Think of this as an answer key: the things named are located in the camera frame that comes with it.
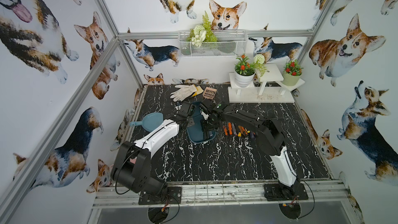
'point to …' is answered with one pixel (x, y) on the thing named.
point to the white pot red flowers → (244, 71)
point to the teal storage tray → (195, 133)
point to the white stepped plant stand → (268, 86)
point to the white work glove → (184, 91)
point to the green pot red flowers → (292, 73)
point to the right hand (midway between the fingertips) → (202, 130)
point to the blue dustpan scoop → (150, 122)
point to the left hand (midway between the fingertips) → (188, 116)
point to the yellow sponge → (199, 90)
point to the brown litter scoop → (209, 93)
